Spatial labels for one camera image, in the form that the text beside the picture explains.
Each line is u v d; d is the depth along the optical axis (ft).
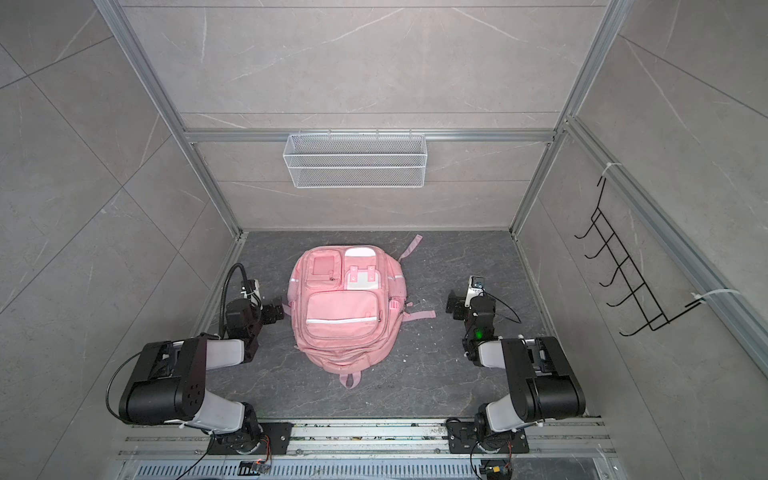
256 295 2.66
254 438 2.21
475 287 2.62
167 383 1.48
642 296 2.12
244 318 2.39
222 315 2.25
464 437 2.40
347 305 2.89
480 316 2.30
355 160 3.31
